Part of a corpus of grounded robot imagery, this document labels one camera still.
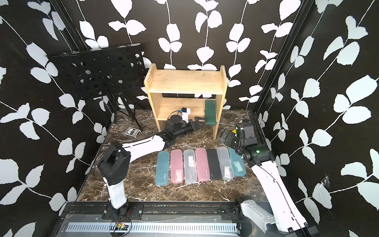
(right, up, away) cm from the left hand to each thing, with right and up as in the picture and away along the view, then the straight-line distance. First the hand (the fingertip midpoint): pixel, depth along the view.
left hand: (205, 120), depth 80 cm
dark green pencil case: (+4, +5, +8) cm, 10 cm away
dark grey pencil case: (+7, -28, +11) cm, 31 cm away
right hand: (+10, -7, -7) cm, 14 cm away
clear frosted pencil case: (-9, -28, +10) cm, 32 cm away
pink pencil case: (-1, -28, +11) cm, 30 cm away
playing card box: (-51, -8, +24) cm, 57 cm away
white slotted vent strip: (-25, -53, -10) cm, 59 cm away
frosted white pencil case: (+14, -30, +7) cm, 34 cm away
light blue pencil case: (+21, -27, +11) cm, 36 cm away
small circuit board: (-42, -52, -9) cm, 68 cm away
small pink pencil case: (-17, -28, +10) cm, 34 cm away
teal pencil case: (-26, -29, +8) cm, 40 cm away
